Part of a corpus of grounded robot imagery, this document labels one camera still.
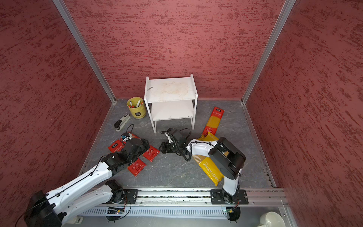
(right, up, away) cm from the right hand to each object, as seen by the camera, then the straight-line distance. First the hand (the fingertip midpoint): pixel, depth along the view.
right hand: (163, 151), depth 87 cm
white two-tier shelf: (+5, +32, -10) cm, 34 cm away
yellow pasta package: (+30, -10, -6) cm, 32 cm away
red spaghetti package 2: (-16, -8, -4) cm, 18 cm away
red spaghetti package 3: (+36, +17, +19) cm, 44 cm away
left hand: (-11, +4, -5) cm, 13 cm away
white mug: (+53, -24, -24) cm, 64 cm away
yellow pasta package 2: (+30, +7, +7) cm, 32 cm away
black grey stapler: (-33, +18, +14) cm, 40 cm away
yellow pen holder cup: (-21, +28, +12) cm, 37 cm away
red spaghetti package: (-8, -2, 0) cm, 8 cm away
